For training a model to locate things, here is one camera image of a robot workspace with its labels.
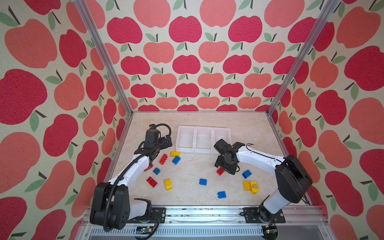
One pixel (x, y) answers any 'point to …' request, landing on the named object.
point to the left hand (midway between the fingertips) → (166, 139)
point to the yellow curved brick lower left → (168, 184)
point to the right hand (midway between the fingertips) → (222, 167)
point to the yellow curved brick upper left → (174, 153)
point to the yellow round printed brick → (254, 187)
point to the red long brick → (163, 159)
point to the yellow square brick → (247, 185)
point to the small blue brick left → (156, 171)
